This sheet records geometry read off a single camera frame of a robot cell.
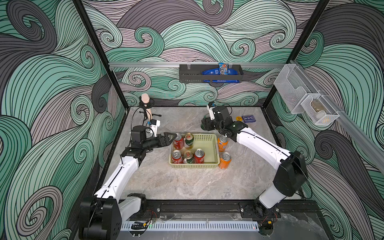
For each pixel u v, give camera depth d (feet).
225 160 2.65
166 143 2.25
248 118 3.63
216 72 3.03
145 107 2.98
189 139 2.94
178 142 2.88
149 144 2.23
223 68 2.95
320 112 2.10
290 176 1.40
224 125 2.04
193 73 3.13
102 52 2.88
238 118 3.73
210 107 2.43
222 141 2.89
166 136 2.29
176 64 3.12
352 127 1.87
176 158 2.66
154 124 2.38
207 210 2.44
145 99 2.87
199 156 2.68
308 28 2.57
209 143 3.20
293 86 2.55
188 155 2.67
